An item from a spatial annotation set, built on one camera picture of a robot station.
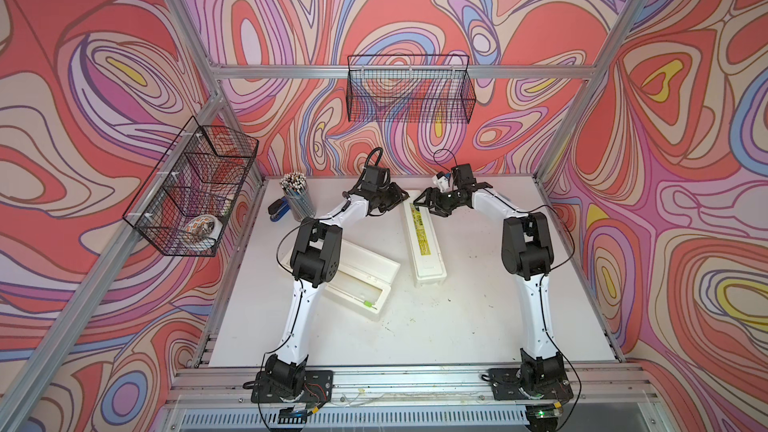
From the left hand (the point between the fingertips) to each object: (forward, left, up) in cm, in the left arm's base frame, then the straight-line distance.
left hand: (410, 198), depth 103 cm
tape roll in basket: (-25, +53, +18) cm, 62 cm away
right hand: (-3, -4, -3) cm, 6 cm away
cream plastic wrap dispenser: (-30, +15, -1) cm, 34 cm away
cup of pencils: (-4, +38, +9) cm, 39 cm away
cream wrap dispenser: (-23, -4, -1) cm, 23 cm away
